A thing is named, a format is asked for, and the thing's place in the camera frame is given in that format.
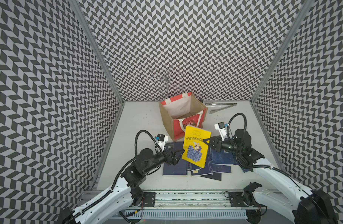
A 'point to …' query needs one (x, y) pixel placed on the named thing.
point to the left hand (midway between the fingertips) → (179, 150)
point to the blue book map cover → (209, 167)
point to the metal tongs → (229, 104)
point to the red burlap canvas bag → (185, 110)
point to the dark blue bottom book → (215, 176)
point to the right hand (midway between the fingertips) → (204, 143)
